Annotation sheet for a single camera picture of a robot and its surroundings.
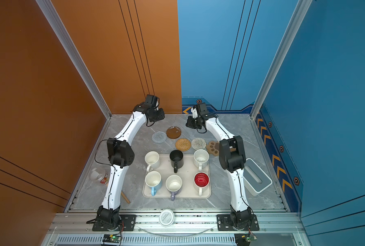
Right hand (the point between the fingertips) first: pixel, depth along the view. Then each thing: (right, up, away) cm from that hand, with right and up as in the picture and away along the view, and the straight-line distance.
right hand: (185, 123), depth 100 cm
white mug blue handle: (-18, -32, -14) cm, 40 cm away
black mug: (-5, -22, -9) cm, 24 cm away
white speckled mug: (+10, -22, -5) cm, 24 cm away
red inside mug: (+9, -32, -14) cm, 37 cm away
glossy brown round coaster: (-9, -6, +10) cm, 15 cm away
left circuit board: (-34, -55, -29) cm, 71 cm away
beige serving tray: (+1, -30, -9) cm, 31 cm away
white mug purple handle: (-6, -34, -14) cm, 38 cm away
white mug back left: (-20, -21, -9) cm, 30 cm away
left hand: (-14, +6, +2) cm, 16 cm away
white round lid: (-8, -44, -30) cm, 54 cm away
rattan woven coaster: (-2, -14, +3) cm, 14 cm away
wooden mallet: (-32, -40, -19) cm, 54 cm away
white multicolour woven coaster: (+9, -13, +3) cm, 16 cm away
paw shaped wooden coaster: (+19, -16, +1) cm, 24 cm away
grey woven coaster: (-19, -9, +7) cm, 22 cm away
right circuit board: (+28, -54, -30) cm, 68 cm away
